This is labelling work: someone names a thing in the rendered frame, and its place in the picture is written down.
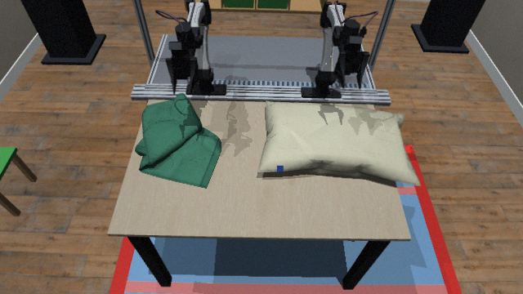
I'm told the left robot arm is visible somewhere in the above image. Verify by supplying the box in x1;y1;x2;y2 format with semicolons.
301;2;367;99

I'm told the cream pillow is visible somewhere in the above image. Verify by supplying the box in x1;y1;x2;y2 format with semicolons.
257;101;421;186

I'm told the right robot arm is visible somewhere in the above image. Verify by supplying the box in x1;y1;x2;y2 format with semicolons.
168;0;226;96

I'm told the grey slotted aluminium extrusion bar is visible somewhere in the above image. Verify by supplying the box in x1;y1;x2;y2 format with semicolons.
131;84;391;106

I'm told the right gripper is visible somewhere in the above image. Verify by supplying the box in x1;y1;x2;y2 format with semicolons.
166;50;200;95

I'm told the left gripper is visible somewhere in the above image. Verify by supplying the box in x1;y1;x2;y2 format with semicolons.
334;48;369;89

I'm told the green cloth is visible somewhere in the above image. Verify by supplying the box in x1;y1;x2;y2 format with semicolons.
135;93;221;188

